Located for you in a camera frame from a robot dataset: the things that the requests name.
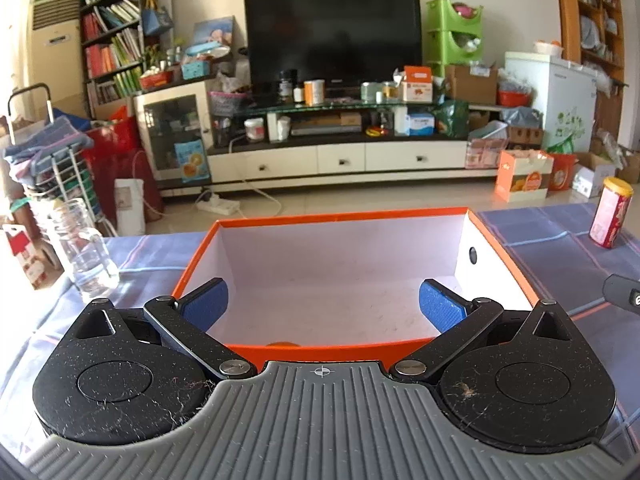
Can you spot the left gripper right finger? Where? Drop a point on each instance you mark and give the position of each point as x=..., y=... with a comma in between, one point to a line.
x=463, y=326

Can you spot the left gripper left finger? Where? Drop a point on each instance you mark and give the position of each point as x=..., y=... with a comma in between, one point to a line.
x=183, y=325

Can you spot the red canister yellow lid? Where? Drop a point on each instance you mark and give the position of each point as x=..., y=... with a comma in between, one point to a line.
x=611, y=211

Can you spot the blue plaid tablecloth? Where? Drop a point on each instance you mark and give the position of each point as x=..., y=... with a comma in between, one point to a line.
x=551, y=247

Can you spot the orange fruit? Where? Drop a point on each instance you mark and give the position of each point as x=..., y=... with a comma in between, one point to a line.
x=283, y=344

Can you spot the clear glass jar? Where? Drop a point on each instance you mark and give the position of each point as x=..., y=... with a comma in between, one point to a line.
x=81, y=249

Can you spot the orange cardboard box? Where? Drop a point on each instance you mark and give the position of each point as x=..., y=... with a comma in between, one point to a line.
x=345, y=287

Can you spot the white power strip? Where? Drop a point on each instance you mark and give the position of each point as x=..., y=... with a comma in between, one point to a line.
x=220, y=206

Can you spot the orange fruit gift box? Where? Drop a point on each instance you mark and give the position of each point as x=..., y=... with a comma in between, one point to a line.
x=523, y=175

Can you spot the white glass door cabinet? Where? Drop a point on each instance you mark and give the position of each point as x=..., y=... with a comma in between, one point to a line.
x=175, y=126

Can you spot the white TV cabinet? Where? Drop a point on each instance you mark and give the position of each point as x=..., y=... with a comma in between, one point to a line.
x=339, y=141

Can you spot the white chest freezer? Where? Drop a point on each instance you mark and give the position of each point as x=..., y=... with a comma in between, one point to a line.
x=566, y=95

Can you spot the trolley with folded cloths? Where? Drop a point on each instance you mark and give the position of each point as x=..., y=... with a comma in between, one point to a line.
x=50, y=162

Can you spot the brown cardboard box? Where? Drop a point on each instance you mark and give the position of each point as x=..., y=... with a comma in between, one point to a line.
x=474, y=84

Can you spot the orange white medicine box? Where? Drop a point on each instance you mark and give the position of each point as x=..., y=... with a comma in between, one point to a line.
x=417, y=85

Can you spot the green plastic stacking bins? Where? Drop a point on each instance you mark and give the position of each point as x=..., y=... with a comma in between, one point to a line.
x=453, y=35

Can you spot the wooden shelf unit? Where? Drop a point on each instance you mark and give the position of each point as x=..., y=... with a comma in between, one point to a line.
x=593, y=35

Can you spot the black flat television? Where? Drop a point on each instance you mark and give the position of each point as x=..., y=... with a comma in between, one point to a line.
x=341, y=42

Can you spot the white air conditioner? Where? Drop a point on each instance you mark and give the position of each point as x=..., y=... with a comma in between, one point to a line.
x=55, y=59

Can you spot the dark bookshelf with books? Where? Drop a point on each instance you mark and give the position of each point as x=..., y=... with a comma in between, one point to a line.
x=113, y=46

